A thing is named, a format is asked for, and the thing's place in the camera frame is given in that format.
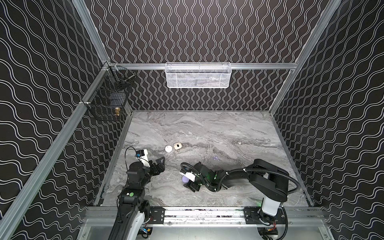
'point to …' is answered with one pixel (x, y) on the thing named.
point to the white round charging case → (168, 148)
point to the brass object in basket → (117, 110)
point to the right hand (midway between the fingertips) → (188, 179)
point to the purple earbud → (215, 158)
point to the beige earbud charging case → (177, 146)
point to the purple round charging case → (185, 179)
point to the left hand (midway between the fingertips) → (162, 160)
